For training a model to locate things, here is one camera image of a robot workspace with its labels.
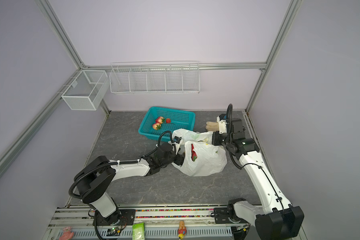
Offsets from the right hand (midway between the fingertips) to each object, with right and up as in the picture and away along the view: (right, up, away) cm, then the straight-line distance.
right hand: (214, 135), depth 77 cm
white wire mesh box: (-80, +28, +19) cm, 87 cm away
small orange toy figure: (-17, -43, -9) cm, 47 cm away
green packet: (-37, -44, -9) cm, 58 cm away
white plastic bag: (-3, -11, -5) cm, 12 cm away
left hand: (-15, -11, +9) cm, 21 cm away
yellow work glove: (+5, +4, +35) cm, 35 cm away
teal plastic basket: (-19, +10, +35) cm, 41 cm away
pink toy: (-69, -45, -9) cm, 83 cm away
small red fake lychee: (-29, +9, +35) cm, 46 cm away
